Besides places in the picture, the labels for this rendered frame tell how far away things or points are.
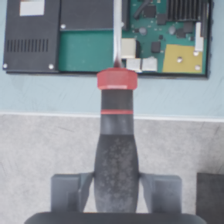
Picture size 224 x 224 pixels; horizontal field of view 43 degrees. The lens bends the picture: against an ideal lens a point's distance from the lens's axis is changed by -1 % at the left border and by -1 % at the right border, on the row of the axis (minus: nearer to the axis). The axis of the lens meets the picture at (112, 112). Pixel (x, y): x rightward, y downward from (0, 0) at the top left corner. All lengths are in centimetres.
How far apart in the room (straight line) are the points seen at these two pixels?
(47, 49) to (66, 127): 114
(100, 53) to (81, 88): 5
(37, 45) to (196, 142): 106
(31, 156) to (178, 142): 76
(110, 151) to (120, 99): 3
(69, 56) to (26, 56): 6
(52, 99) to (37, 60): 5
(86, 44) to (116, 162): 23
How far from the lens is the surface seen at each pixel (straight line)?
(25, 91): 41
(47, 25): 38
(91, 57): 36
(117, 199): 16
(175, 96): 35
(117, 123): 16
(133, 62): 33
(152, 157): 137
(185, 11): 33
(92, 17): 36
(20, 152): 164
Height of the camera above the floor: 135
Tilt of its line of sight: 73 degrees down
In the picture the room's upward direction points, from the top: 88 degrees counter-clockwise
